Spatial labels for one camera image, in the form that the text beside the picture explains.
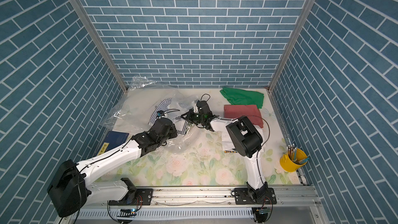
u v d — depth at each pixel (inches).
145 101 41.2
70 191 15.5
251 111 41.4
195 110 34.8
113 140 37.7
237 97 45.5
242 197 29.0
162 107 40.1
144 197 29.0
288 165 29.9
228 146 35.2
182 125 35.2
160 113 29.0
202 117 30.5
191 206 28.5
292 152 28.9
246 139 21.4
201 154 34.9
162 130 24.4
